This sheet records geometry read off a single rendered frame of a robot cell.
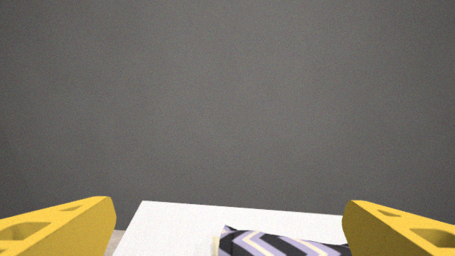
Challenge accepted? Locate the cream pillow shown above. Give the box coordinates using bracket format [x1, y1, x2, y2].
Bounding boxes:
[213, 236, 220, 256]

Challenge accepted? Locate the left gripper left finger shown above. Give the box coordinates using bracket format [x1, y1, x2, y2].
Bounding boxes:
[0, 196, 117, 256]

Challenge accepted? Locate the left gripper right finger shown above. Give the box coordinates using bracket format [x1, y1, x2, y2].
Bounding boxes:
[341, 201, 455, 256]

